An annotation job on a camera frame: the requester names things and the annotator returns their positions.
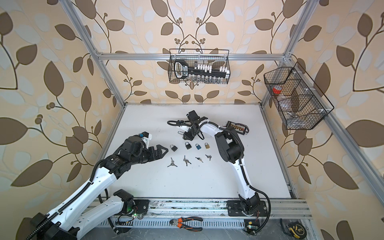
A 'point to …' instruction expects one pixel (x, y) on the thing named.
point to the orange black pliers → (179, 223)
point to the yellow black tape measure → (297, 229)
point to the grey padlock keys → (186, 160)
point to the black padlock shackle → (174, 148)
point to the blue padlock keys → (199, 159)
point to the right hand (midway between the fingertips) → (187, 136)
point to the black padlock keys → (172, 163)
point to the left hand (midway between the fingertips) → (163, 151)
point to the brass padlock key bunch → (208, 156)
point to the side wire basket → (301, 104)
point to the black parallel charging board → (239, 127)
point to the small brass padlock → (207, 146)
